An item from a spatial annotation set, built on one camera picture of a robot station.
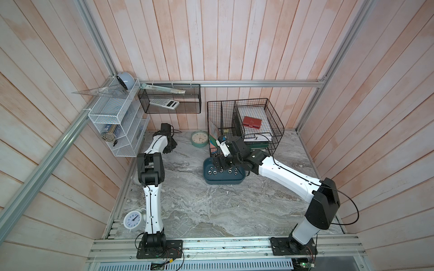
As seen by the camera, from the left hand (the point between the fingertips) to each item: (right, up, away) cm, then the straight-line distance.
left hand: (173, 148), depth 110 cm
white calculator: (-1, +27, -12) cm, 30 cm away
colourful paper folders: (+27, +10, +11) cm, 31 cm away
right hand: (+30, -4, -27) cm, 41 cm away
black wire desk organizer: (+37, +23, +4) cm, 43 cm away
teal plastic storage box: (+38, -15, -14) cm, 43 cm away
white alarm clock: (-11, -34, -30) cm, 47 cm away
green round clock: (+18, +7, +3) cm, 19 cm away
